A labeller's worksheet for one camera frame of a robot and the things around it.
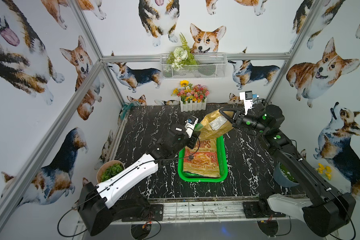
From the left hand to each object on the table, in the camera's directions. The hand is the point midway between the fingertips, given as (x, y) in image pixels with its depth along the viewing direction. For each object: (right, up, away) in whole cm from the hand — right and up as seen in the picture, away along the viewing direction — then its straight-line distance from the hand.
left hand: (195, 126), depth 74 cm
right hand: (+12, +9, -12) cm, 19 cm away
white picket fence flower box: (-1, +19, +33) cm, 38 cm away
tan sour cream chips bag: (+9, +1, -5) cm, 10 cm away
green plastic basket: (+15, -19, +9) cm, 26 cm away
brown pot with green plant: (-46, -23, +5) cm, 51 cm away
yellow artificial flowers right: (+63, -22, -2) cm, 66 cm away
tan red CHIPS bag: (+5, -19, +12) cm, 23 cm away
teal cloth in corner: (-54, +13, +46) cm, 72 cm away
